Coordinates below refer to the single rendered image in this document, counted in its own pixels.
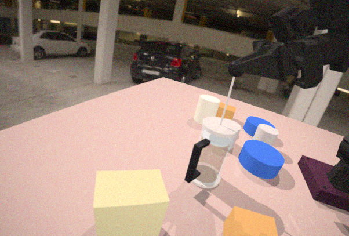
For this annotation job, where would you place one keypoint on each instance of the cream cylinder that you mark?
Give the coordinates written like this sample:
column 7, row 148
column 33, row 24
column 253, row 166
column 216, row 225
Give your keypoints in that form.
column 207, row 107

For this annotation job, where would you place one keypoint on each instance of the pale yellow box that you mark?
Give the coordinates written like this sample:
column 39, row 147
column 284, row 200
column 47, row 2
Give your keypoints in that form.
column 129, row 203

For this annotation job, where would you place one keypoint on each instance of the blue short cylinder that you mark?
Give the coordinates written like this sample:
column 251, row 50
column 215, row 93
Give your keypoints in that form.
column 261, row 159
column 252, row 123

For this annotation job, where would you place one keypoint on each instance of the glass french press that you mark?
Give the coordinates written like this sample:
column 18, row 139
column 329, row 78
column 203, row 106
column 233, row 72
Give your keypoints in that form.
column 210, row 152

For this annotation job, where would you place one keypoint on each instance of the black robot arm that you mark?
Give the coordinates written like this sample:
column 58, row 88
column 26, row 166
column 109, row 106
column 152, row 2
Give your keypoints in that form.
column 333, row 15

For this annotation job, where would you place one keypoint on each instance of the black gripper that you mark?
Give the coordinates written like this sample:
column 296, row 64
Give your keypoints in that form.
column 278, row 61

